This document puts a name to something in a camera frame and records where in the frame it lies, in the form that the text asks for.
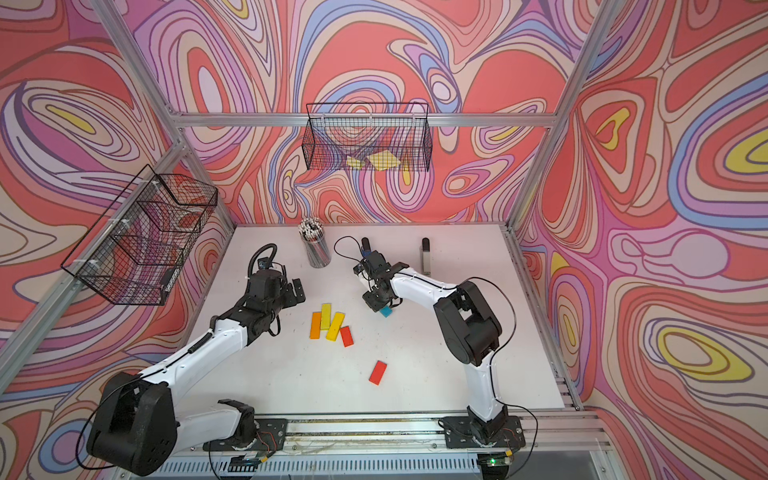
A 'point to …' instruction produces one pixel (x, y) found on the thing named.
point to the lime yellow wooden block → (326, 316)
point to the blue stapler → (366, 245)
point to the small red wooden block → (346, 336)
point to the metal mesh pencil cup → (318, 248)
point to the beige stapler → (426, 256)
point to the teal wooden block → (386, 311)
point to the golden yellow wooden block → (335, 326)
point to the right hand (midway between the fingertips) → (379, 305)
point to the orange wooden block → (315, 328)
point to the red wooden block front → (377, 372)
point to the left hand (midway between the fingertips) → (291, 286)
